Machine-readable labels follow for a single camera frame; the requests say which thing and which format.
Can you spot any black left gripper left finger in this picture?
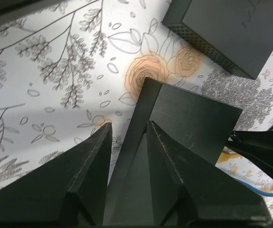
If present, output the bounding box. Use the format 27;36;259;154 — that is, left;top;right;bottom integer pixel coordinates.
0;123;112;228

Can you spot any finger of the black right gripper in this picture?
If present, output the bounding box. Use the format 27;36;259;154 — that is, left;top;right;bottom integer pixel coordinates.
226;131;273;179

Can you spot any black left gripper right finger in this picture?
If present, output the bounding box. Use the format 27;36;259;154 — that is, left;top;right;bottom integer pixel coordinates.
146;121;272;228

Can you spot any yellow ethernet cable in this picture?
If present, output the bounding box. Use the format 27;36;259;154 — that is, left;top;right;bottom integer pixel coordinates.
217;111;273;164

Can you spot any blue ethernet cable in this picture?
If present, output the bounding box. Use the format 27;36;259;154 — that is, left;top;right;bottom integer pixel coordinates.
233;178;273;197

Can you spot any black network switch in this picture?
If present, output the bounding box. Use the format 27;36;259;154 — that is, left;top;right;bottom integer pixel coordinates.
162;0;273;80
104;78;242;225

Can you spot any floral patterned table mat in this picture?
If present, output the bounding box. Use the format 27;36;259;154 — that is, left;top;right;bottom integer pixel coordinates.
0;0;273;221

